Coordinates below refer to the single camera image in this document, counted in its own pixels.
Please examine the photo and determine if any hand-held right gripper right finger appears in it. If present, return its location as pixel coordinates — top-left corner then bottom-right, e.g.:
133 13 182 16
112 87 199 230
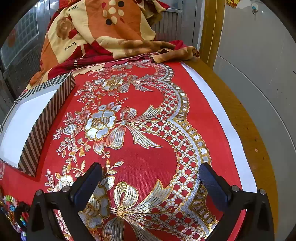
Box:
199 163 277 241

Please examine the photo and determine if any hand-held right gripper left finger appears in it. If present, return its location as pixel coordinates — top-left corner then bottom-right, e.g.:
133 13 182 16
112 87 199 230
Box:
26 162 103 241

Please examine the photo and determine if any striped cardboard box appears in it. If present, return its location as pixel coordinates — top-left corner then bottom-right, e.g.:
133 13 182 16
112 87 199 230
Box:
0 72 76 177

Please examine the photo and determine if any red floral tablecloth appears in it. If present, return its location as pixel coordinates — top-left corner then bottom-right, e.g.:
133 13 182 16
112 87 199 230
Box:
0 59 247 241

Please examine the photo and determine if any white table underlay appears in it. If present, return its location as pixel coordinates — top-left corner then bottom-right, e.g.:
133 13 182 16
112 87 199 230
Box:
180 62 258 193

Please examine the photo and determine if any orange patterned blanket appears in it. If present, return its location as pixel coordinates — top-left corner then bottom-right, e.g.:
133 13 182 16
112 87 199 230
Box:
25 0 200 90

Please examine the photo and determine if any glass block window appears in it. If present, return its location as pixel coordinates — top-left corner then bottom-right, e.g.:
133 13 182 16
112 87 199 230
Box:
0 10 40 68

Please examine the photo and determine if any yellow wooden door frame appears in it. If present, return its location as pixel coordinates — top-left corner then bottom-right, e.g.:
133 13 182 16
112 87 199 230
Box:
199 0 226 68

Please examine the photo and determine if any red gold wall decoration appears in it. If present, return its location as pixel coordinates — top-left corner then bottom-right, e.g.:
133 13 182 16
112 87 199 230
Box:
225 0 241 9

